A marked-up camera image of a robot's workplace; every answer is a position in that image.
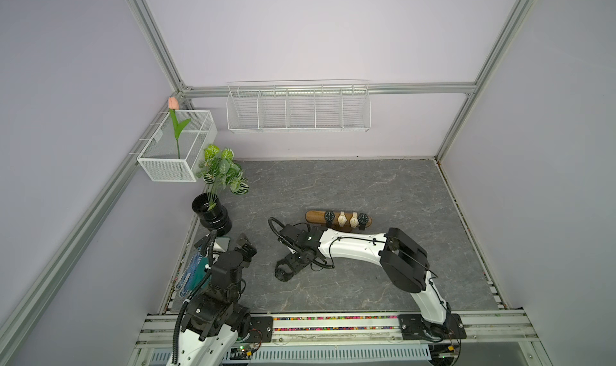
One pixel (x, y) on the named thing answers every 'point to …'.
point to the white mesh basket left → (160, 158)
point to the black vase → (212, 214)
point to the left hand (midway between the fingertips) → (237, 244)
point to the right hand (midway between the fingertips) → (294, 261)
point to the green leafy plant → (219, 167)
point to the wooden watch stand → (318, 217)
